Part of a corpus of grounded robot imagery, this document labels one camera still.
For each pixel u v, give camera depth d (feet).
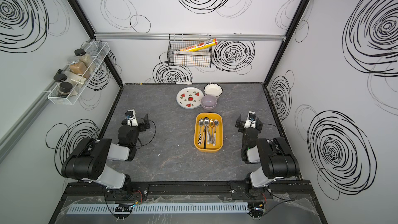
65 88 2.03
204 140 2.98
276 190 2.41
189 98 3.66
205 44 2.91
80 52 2.42
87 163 1.45
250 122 2.45
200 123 3.16
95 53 3.04
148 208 3.16
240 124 2.65
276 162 1.46
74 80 2.27
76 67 2.32
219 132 3.08
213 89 3.77
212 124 3.16
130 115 2.48
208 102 3.45
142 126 2.70
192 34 2.99
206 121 3.16
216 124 3.16
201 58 2.84
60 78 2.03
